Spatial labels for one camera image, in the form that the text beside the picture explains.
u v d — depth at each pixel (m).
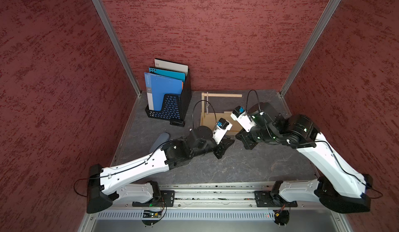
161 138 0.94
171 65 0.98
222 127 0.53
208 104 0.93
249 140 0.52
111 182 0.40
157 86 0.89
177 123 1.01
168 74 0.92
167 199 0.74
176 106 0.90
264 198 0.74
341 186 0.38
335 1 0.75
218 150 0.56
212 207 0.73
